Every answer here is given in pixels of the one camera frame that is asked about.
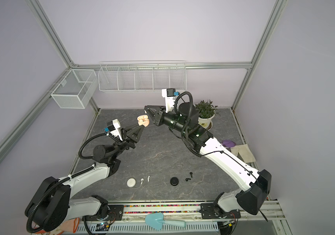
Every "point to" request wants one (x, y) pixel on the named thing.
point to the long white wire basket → (142, 76)
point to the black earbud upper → (191, 173)
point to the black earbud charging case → (174, 181)
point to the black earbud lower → (186, 179)
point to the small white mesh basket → (76, 89)
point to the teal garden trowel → (156, 221)
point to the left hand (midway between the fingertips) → (145, 126)
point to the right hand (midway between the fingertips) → (144, 107)
